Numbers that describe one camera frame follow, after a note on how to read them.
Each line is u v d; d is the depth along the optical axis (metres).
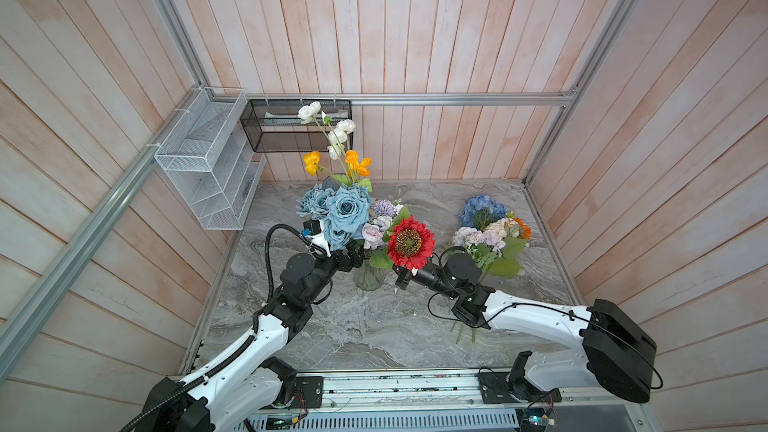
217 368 0.44
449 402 0.73
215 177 0.73
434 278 0.62
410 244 0.54
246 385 0.57
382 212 0.72
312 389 0.73
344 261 0.67
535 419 0.71
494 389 0.73
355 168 0.72
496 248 0.88
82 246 0.51
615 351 0.42
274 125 1.07
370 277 0.90
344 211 0.60
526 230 0.98
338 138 0.75
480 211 1.01
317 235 0.65
